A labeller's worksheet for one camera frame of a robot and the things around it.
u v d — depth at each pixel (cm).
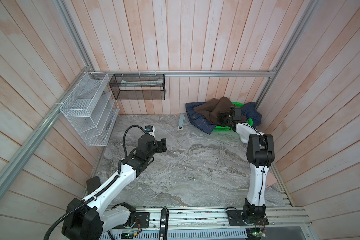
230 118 86
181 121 110
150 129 69
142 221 73
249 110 107
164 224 69
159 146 72
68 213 37
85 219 38
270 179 88
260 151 60
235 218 73
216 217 76
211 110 107
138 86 103
